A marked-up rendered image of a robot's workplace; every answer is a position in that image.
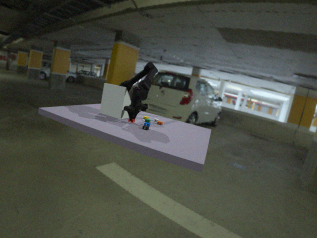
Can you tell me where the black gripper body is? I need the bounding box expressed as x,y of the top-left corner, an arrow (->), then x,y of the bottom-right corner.
123,97 -> 141,112

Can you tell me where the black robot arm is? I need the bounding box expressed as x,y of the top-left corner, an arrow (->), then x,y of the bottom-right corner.
119,62 -> 158,112

